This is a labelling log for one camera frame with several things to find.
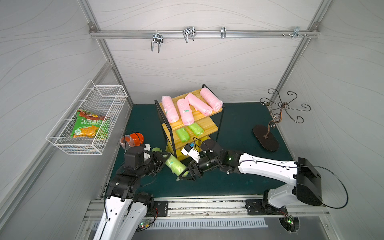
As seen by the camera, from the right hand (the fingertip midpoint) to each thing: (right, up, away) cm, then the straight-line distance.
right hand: (181, 173), depth 66 cm
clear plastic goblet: (-31, +13, +12) cm, 36 cm away
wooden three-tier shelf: (+15, +22, +20) cm, 33 cm away
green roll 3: (0, +16, +12) cm, 20 cm away
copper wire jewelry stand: (+53, +13, +32) cm, 63 cm away
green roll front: (+7, +19, +14) cm, 25 cm away
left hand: (-5, +7, +2) cm, 9 cm away
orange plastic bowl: (-31, +12, +29) cm, 44 cm away
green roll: (-18, +6, +24) cm, 31 cm away
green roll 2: (-2, +4, -1) cm, 5 cm away
